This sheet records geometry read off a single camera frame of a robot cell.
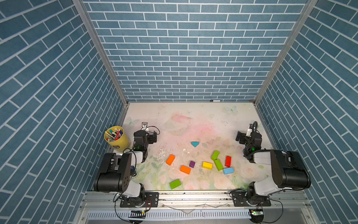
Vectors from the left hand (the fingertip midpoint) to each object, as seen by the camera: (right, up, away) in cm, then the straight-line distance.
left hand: (150, 130), depth 94 cm
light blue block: (+49, -23, -11) cm, 55 cm away
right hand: (+67, -2, +1) cm, 67 cm away
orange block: (+15, -17, -7) cm, 24 cm away
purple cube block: (+28, -20, -9) cm, 36 cm away
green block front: (+18, -28, -16) cm, 37 cm away
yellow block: (+38, -20, -9) cm, 44 cm away
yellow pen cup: (-20, -2, -7) cm, 22 cm away
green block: (+43, -15, -5) cm, 46 cm away
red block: (+51, -19, -7) cm, 55 cm away
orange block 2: (+24, -22, -10) cm, 34 cm away
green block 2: (+45, -21, -7) cm, 50 cm away
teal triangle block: (+31, -9, +2) cm, 32 cm away
